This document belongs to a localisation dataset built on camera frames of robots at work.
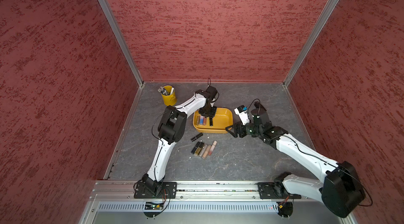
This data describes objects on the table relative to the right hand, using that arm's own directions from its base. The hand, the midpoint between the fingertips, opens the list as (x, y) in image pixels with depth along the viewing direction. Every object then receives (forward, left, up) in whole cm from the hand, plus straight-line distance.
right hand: (230, 129), depth 81 cm
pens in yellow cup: (+25, +38, +4) cm, 46 cm away
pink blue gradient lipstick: (+13, +16, -11) cm, 23 cm away
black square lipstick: (-7, +20, -11) cm, 24 cm away
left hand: (+14, +10, -11) cm, 21 cm away
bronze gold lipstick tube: (+13, +18, -11) cm, 25 cm away
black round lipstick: (+12, +10, -11) cm, 19 cm away
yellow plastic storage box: (+15, +2, -13) cm, 20 cm away
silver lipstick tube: (-6, +15, -11) cm, 20 cm away
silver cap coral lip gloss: (+12, +14, -11) cm, 21 cm away
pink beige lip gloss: (-4, +9, -12) cm, 15 cm away
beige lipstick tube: (-8, +14, -12) cm, 20 cm away
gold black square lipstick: (-6, +17, -10) cm, 21 cm away
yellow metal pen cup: (+25, +37, -5) cm, 45 cm away
